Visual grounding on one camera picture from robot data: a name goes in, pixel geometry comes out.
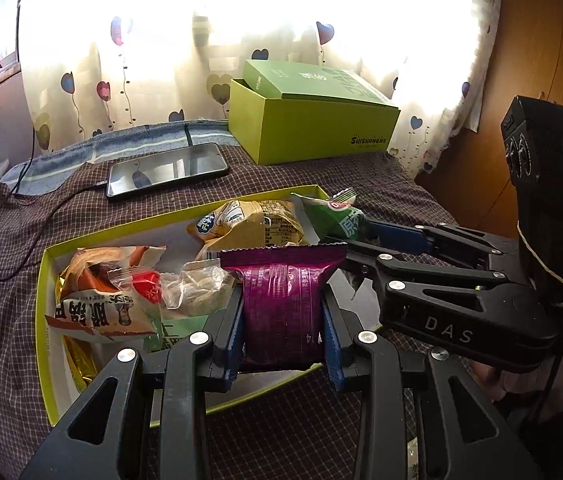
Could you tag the clear bag with green label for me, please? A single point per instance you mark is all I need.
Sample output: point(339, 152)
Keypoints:
point(196, 285)

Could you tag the wooden cabinet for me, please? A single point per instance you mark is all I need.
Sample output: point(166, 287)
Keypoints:
point(536, 35)

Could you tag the orange and white snack packet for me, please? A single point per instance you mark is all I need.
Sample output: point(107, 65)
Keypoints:
point(101, 305)

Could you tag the green snack packet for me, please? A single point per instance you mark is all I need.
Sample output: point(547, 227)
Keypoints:
point(336, 217)

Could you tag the purple snack packet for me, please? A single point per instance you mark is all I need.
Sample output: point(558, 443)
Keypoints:
point(281, 305)

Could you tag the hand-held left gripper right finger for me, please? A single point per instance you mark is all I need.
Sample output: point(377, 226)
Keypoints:
point(334, 347)

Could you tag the shallow green cardboard tray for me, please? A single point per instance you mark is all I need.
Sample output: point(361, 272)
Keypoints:
point(171, 227)

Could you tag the person's right hand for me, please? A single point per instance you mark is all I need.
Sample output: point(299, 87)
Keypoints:
point(511, 382)

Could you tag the lime green tall box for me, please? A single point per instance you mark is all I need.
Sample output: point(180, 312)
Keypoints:
point(311, 135)

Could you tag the brown checked bedsheet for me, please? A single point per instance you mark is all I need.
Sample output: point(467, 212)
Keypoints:
point(1, 270)

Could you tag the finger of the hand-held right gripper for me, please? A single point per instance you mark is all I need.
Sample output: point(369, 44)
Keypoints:
point(401, 237)
point(436, 272)

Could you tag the large yellow snack bag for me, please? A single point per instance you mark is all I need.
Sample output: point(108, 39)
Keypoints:
point(256, 225)

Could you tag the black smartphone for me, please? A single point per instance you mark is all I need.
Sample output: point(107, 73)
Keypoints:
point(166, 170)

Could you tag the gold long snack packet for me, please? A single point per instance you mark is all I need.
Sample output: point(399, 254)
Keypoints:
point(81, 365)

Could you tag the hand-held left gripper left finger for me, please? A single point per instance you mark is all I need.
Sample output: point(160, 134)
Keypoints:
point(234, 332)

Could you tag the heart print curtain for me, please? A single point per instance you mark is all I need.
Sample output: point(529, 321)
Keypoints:
point(261, 15)

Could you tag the blue striped cloth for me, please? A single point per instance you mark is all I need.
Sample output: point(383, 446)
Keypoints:
point(76, 152)

